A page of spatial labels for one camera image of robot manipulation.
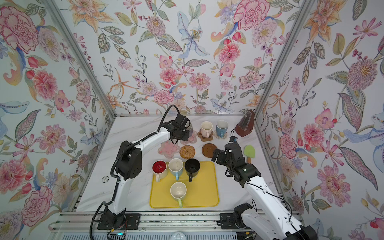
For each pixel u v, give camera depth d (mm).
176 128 735
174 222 759
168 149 1006
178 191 834
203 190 851
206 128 1017
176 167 913
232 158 587
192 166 860
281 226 405
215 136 1075
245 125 1030
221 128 1008
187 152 1004
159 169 900
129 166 559
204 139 1061
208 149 1008
